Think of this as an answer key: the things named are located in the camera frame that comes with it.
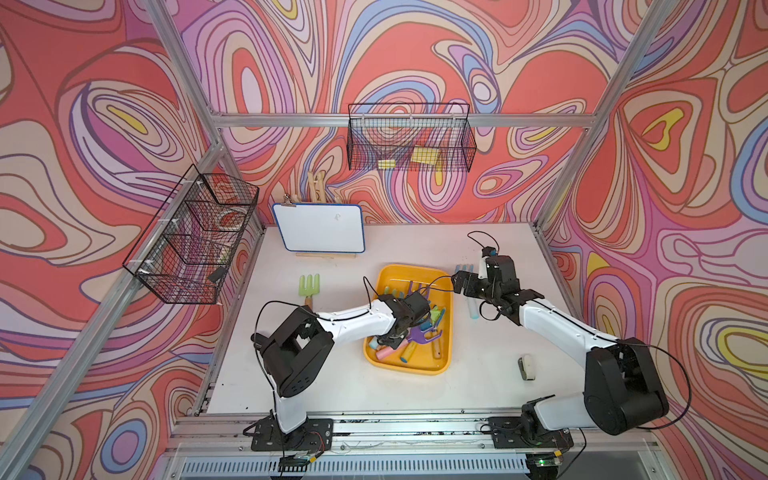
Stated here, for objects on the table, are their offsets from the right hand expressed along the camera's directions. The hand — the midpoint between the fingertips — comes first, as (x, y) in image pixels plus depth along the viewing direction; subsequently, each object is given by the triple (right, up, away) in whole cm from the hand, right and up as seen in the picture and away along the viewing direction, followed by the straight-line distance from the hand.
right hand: (465, 286), depth 90 cm
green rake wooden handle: (-52, -2, +11) cm, 53 cm away
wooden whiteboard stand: (-46, +9, +18) cm, 51 cm away
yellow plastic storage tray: (-9, +3, -8) cm, 13 cm away
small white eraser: (+14, -21, -9) cm, 27 cm away
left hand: (-24, -14, -2) cm, 28 cm away
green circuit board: (-47, -41, -19) cm, 65 cm away
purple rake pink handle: (-15, -15, -3) cm, 21 cm away
